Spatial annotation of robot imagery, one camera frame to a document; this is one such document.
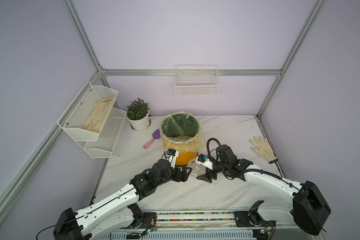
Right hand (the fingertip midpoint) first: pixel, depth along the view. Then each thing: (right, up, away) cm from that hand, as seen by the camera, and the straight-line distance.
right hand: (200, 169), depth 81 cm
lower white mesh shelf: (-58, +11, +8) cm, 59 cm away
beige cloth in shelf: (-56, +26, -4) cm, 62 cm away
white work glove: (+46, +8, +20) cm, 51 cm away
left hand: (-9, +1, -5) cm, 11 cm away
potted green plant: (-41, +33, +20) cm, 56 cm away
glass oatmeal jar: (-2, +2, -8) cm, 9 cm away
